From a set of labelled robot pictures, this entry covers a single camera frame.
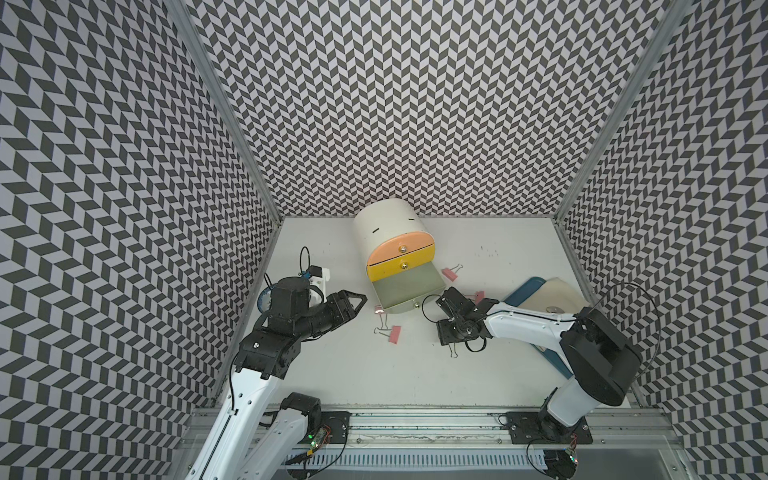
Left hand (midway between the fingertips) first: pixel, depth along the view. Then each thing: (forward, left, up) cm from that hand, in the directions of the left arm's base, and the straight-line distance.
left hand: (361, 306), depth 69 cm
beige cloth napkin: (+15, -59, -21) cm, 64 cm away
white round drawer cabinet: (+29, -3, -1) cm, 29 cm away
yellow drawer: (+17, -15, -3) cm, 23 cm away
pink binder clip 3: (+3, -8, -24) cm, 25 cm away
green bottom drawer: (+13, -11, -15) cm, 23 cm away
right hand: (+2, -24, -24) cm, 34 cm away
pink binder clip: (-2, -25, -25) cm, 35 cm away
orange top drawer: (+20, -9, -1) cm, 21 cm away
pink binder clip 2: (+25, -27, -24) cm, 44 cm away
